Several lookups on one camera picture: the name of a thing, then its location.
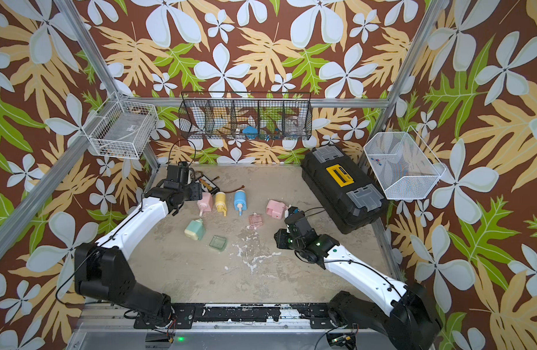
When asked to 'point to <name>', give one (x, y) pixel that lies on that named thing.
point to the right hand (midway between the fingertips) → (274, 235)
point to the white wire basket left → (124, 130)
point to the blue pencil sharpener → (240, 203)
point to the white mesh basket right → (405, 167)
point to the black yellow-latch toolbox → (343, 189)
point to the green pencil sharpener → (195, 229)
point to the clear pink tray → (255, 221)
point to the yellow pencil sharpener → (220, 202)
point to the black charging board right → (207, 185)
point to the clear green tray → (218, 242)
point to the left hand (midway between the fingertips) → (193, 186)
